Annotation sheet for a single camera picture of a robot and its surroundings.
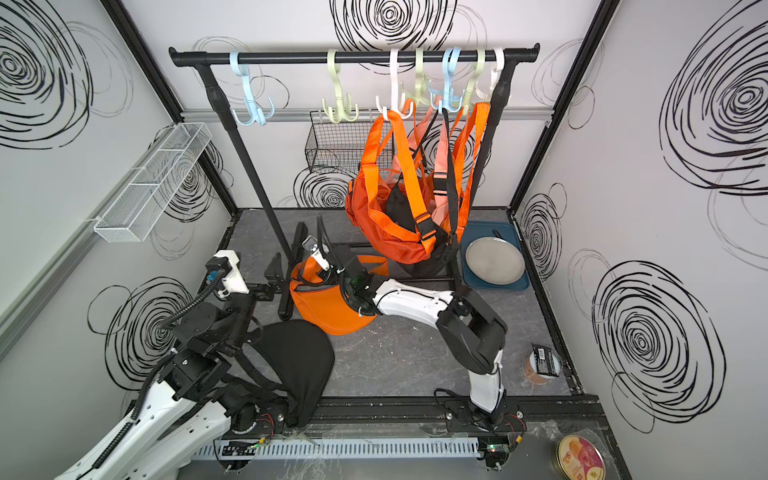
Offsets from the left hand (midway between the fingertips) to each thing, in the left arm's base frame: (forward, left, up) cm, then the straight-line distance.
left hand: (259, 254), depth 65 cm
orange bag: (+5, -7, -31) cm, 32 cm away
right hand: (+12, -11, -13) cm, 20 cm away
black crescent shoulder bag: (+20, -32, -3) cm, 38 cm away
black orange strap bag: (-11, -5, -34) cm, 36 cm away
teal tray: (+39, -70, -32) cm, 86 cm away
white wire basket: (+13, +35, -1) cm, 37 cm away
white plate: (+22, -65, -30) cm, 75 cm away
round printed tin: (-32, -72, -29) cm, 84 cm away
